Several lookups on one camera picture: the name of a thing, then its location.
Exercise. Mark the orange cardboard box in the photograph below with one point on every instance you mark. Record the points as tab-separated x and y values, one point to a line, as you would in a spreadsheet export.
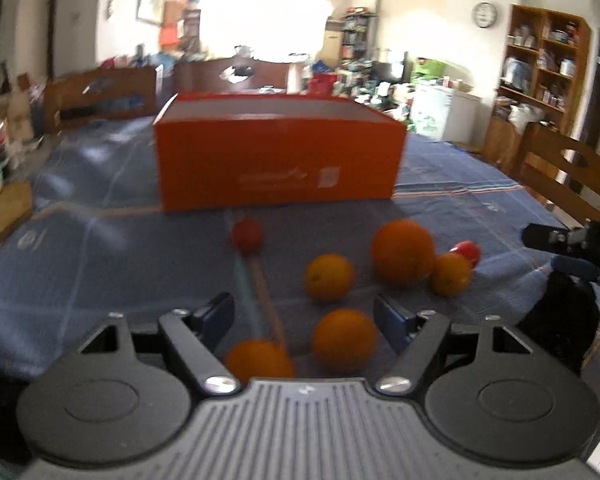
230	150

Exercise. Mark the left wooden chair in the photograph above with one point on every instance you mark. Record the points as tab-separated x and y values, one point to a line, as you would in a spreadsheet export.
105	93

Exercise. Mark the small orange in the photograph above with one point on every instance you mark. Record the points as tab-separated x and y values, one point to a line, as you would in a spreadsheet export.
344	340
452	274
329	278
258	358

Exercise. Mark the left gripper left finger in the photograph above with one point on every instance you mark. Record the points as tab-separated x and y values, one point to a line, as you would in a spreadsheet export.
122	395

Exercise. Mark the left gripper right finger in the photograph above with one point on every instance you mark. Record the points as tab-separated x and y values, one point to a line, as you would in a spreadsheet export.
486	390

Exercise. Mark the large orange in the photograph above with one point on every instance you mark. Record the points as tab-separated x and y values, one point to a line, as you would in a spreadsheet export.
403	253

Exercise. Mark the right wooden chair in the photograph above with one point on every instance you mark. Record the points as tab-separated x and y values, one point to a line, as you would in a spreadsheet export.
229	75

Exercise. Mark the red basket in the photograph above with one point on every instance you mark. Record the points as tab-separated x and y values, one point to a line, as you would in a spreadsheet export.
322	84

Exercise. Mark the wooden chair at side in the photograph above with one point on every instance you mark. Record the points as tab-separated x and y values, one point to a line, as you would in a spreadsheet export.
564	171

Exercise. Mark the round wall clock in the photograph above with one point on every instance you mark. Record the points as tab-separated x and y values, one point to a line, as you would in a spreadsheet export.
484	15

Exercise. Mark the white cabinet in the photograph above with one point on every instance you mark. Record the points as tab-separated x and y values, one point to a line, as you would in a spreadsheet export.
444	114

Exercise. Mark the red fruit behind oranges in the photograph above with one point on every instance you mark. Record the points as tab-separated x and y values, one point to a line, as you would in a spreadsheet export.
469	250

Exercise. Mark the blue plaid tablecloth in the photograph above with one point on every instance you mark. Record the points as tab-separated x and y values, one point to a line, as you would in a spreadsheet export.
99	243

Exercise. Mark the wooden board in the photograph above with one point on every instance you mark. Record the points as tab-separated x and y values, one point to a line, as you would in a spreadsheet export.
16	206

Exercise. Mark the small red fruit centre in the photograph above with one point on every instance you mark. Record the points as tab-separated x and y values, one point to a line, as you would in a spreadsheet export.
247	236

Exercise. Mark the wooden bookshelf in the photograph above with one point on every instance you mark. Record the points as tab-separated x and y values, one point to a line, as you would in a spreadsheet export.
543	70

